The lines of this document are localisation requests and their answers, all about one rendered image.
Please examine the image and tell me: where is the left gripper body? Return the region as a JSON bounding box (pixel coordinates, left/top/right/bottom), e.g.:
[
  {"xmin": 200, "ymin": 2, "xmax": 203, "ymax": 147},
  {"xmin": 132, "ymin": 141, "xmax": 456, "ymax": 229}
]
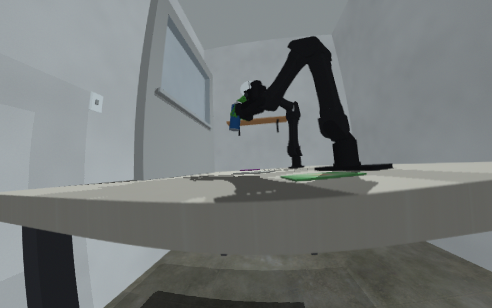
[{"xmin": 235, "ymin": 103, "xmax": 253, "ymax": 121}]

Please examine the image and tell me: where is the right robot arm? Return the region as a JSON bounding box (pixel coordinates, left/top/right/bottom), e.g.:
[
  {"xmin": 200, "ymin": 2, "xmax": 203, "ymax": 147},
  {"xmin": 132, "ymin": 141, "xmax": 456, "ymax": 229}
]
[{"xmin": 250, "ymin": 80, "xmax": 305, "ymax": 169}]

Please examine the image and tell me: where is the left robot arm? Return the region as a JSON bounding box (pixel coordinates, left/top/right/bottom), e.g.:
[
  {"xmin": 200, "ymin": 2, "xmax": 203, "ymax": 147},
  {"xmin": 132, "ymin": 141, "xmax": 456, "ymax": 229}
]
[{"xmin": 241, "ymin": 36, "xmax": 393, "ymax": 171}]

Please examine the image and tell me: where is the blue and grey spray bottle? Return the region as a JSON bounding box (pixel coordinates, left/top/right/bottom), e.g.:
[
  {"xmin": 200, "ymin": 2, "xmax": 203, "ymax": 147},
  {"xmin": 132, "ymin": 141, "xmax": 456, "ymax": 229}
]
[{"xmin": 229, "ymin": 101, "xmax": 241, "ymax": 131}]

